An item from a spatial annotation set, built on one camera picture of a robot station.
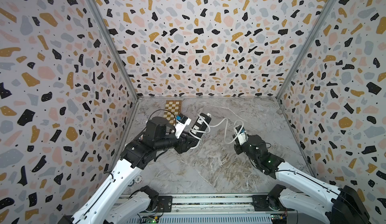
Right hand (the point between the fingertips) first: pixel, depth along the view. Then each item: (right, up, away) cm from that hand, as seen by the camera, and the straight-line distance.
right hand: (235, 135), depth 81 cm
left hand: (-21, +2, -16) cm, 27 cm away
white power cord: (-5, +4, -1) cm, 7 cm away
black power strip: (-18, +7, -17) cm, 26 cm away
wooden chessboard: (-40, +15, +30) cm, 52 cm away
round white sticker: (-53, -24, 0) cm, 58 cm away
